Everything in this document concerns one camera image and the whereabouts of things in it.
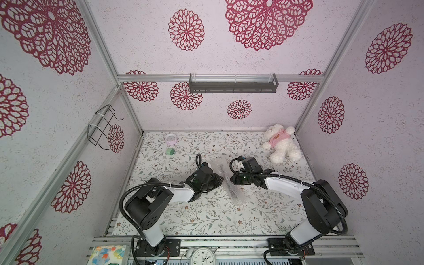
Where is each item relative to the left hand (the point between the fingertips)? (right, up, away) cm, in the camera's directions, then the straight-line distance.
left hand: (224, 179), depth 91 cm
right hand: (+3, +1, -1) cm, 3 cm away
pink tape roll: (-34, +23, +22) cm, 47 cm away
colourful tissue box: (-49, -26, -23) cm, 60 cm away
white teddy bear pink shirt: (+38, +20, +15) cm, 45 cm away
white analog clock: (-10, -28, -22) cm, 37 cm away
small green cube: (-34, +15, +16) cm, 40 cm away
